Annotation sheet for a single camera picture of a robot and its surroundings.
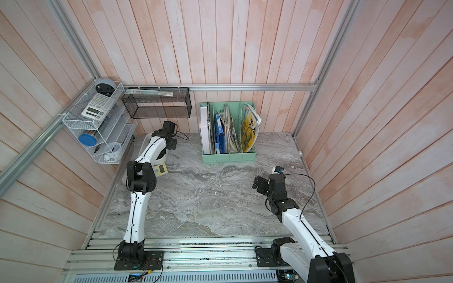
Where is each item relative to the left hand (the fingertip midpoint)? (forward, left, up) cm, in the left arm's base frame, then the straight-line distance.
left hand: (169, 145), depth 109 cm
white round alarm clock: (-19, +20, +17) cm, 33 cm away
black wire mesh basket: (+17, +5, +20) cm, 26 cm away
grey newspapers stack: (-5, -40, +8) cm, 41 cm away
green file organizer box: (+16, -42, +16) cm, 48 cm away
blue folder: (-6, -33, +15) cm, 36 cm away
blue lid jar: (-19, +25, +26) cm, 41 cm away
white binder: (-6, -25, +17) cm, 31 cm away
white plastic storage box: (+2, +16, 0) cm, 17 cm away
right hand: (-28, -54, +6) cm, 61 cm away
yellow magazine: (+4, -50, +16) cm, 53 cm away
